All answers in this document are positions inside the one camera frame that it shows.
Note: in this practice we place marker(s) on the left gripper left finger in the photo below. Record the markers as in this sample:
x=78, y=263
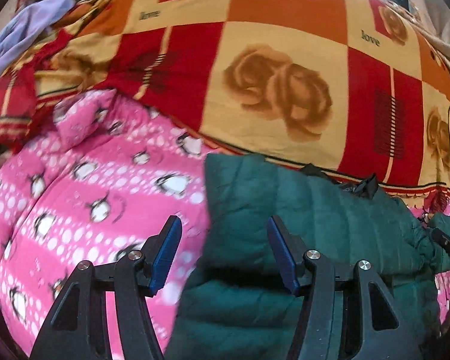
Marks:
x=76, y=325

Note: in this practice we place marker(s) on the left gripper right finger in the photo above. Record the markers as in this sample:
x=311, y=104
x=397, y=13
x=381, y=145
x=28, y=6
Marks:
x=347, y=311

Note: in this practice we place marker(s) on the dark green puffer jacket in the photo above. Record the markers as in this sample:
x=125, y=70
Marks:
x=235, y=305

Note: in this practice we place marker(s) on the pink penguin bed sheet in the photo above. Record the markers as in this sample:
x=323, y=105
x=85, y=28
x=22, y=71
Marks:
x=103, y=176

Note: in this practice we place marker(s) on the red orange rose blanket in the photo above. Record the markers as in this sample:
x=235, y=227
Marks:
x=351, y=86

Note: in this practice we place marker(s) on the lavender garment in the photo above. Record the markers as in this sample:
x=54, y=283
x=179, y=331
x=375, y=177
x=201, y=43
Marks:
x=21, y=32

